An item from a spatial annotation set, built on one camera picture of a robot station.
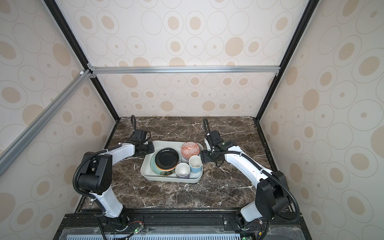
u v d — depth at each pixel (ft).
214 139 2.14
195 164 3.01
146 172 3.00
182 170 2.94
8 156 1.67
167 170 2.93
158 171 2.94
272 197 1.39
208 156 2.46
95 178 1.59
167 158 3.08
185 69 3.08
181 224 2.45
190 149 3.18
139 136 2.55
